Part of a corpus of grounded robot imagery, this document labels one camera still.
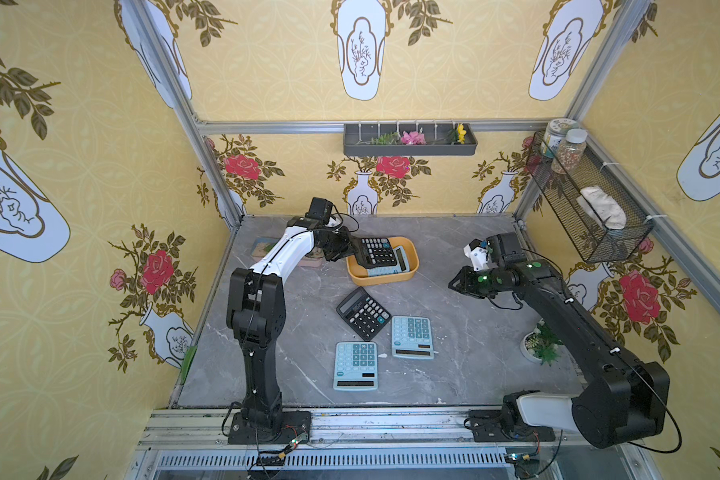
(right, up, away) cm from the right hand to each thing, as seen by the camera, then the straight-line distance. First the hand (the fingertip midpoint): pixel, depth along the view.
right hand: (458, 281), depth 82 cm
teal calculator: (-13, +3, +20) cm, 24 cm away
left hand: (-31, +9, +13) cm, 34 cm away
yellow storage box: (-28, +1, +15) cm, 32 cm away
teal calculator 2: (-12, -17, +6) cm, 22 cm away
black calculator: (-22, +8, +13) cm, 27 cm away
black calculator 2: (-26, -11, +10) cm, 30 cm away
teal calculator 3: (-28, -23, 0) cm, 36 cm away
